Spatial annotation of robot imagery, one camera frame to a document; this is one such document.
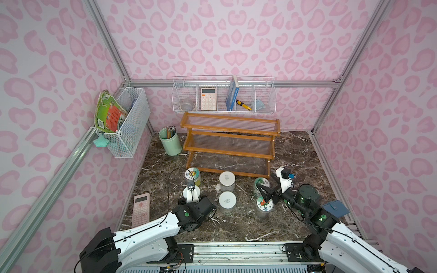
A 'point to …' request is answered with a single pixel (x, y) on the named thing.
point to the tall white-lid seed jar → (227, 180)
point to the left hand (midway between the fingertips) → (195, 195)
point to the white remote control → (140, 209)
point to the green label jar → (227, 201)
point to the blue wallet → (336, 207)
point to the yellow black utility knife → (243, 105)
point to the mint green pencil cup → (172, 145)
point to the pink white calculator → (208, 99)
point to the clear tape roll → (188, 106)
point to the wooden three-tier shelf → (230, 144)
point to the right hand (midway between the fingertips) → (264, 179)
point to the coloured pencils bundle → (170, 131)
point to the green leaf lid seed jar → (262, 181)
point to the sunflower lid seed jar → (193, 174)
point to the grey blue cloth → (259, 104)
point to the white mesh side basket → (124, 143)
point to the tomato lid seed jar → (263, 209)
